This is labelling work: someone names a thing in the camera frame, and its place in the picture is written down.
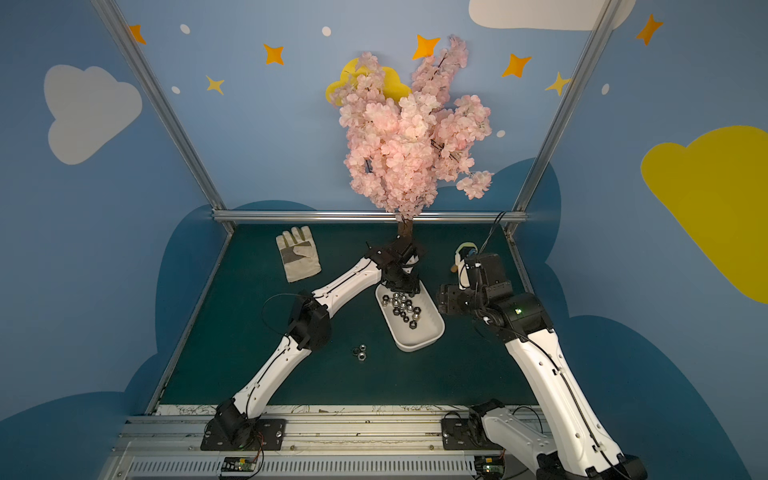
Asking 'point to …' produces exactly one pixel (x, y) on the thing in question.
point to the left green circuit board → (239, 464)
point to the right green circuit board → (489, 467)
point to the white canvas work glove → (299, 253)
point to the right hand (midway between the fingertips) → (457, 290)
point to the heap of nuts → (403, 308)
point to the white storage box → (430, 327)
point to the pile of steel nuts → (360, 352)
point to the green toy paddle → (466, 244)
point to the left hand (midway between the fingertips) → (416, 285)
